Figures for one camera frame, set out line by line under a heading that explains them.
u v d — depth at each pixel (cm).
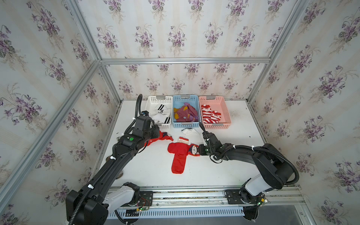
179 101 118
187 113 103
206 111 111
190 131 98
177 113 107
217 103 118
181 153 90
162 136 96
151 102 116
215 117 107
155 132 69
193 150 91
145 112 69
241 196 66
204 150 80
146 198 73
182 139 96
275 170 45
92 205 36
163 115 105
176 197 75
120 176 79
